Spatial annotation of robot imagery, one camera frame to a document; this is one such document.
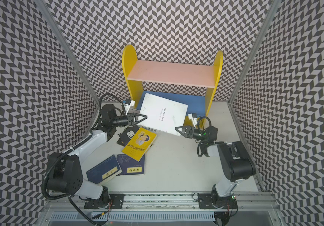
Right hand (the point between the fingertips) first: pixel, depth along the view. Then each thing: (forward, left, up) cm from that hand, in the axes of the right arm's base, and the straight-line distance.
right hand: (176, 131), depth 78 cm
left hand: (+4, +16, +7) cm, 18 cm away
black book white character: (+7, +33, -15) cm, 37 cm away
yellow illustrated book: (0, +24, -14) cm, 28 cm away
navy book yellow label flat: (-13, +28, -17) cm, 35 cm away
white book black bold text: (+12, +12, -19) cm, 26 cm away
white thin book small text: (+6, +7, +8) cm, 12 cm away
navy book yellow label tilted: (-16, +43, -18) cm, 49 cm away
